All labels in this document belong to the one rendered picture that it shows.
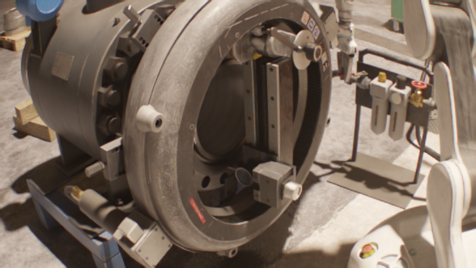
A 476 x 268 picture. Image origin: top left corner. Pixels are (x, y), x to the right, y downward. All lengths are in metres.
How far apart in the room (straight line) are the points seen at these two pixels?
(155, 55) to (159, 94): 0.08
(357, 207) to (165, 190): 1.09
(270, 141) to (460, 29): 0.63
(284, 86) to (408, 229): 0.55
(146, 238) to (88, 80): 0.47
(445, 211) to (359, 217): 0.90
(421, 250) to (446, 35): 0.61
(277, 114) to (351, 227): 0.76
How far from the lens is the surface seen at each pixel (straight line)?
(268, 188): 1.23
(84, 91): 1.29
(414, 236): 1.35
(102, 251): 1.44
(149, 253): 1.08
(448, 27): 1.13
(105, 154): 1.02
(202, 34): 0.96
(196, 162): 1.24
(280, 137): 1.24
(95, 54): 1.28
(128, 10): 0.96
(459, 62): 1.12
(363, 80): 1.94
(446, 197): 1.02
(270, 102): 1.20
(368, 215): 1.89
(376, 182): 2.08
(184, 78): 0.94
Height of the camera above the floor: 1.16
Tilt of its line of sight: 28 degrees down
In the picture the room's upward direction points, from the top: 1 degrees counter-clockwise
